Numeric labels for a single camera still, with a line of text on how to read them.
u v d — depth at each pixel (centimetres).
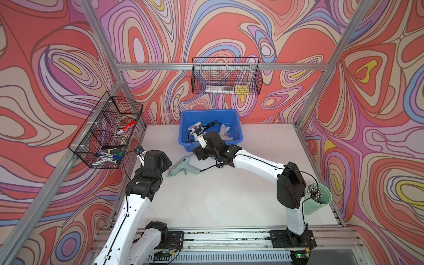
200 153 75
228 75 84
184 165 94
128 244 40
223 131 112
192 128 115
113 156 68
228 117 115
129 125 77
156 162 57
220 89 82
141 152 62
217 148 64
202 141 67
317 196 69
